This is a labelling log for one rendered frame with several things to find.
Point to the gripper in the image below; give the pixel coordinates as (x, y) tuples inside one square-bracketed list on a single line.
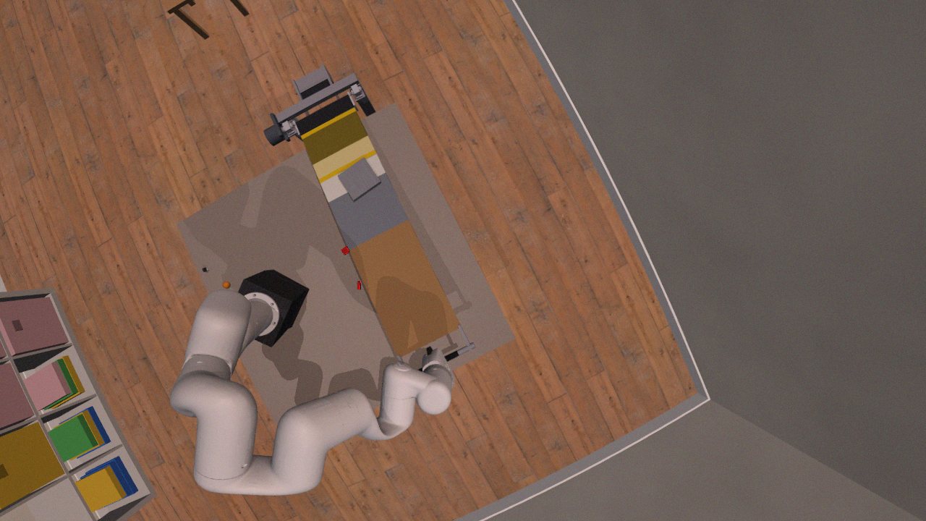
[(436, 357)]

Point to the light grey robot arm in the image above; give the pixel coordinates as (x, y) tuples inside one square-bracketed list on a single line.
[(227, 413)]

